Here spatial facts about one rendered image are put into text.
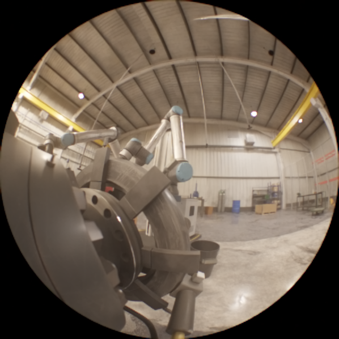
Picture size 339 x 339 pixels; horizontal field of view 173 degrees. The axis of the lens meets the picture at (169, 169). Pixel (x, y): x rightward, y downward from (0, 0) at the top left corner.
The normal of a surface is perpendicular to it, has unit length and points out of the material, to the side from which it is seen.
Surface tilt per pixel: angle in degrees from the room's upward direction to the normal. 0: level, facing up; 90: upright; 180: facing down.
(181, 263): 90
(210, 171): 90
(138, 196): 90
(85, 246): 57
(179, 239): 90
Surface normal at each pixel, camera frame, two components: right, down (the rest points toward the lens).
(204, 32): -0.22, 0.95
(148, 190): -0.20, -0.26
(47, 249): 0.87, -0.49
